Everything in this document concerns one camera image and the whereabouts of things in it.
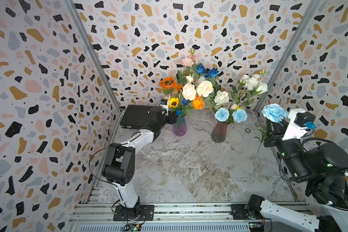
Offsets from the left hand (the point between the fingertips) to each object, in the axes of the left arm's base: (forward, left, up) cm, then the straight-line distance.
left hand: (176, 111), depth 90 cm
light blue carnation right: (-15, -32, +12) cm, 37 cm away
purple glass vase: (+1, -2, -17) cm, 17 cm away
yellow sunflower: (-2, +1, +9) cm, 9 cm away
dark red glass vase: (-8, -28, -13) cm, 32 cm away
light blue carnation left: (-14, -24, +11) cm, 30 cm away
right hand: (-31, -33, +28) cm, 54 cm away
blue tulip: (-6, -2, +6) cm, 9 cm away
